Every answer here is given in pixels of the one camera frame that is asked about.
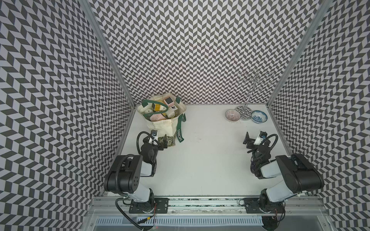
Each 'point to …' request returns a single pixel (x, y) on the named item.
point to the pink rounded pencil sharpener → (156, 117)
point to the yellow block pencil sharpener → (157, 107)
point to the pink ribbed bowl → (232, 115)
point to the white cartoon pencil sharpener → (170, 113)
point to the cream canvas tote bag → (164, 112)
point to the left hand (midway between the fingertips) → (158, 134)
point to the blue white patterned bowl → (258, 116)
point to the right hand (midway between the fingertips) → (255, 135)
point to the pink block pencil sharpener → (169, 101)
